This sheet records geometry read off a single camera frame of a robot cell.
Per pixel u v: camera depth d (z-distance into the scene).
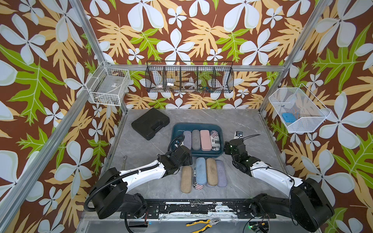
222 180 0.82
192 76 0.97
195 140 0.98
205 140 0.99
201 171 0.81
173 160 0.64
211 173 0.80
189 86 0.99
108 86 0.86
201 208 0.75
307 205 0.41
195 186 0.80
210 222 0.70
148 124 1.05
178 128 1.02
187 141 0.99
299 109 0.82
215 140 0.99
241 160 0.66
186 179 0.82
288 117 0.80
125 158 0.93
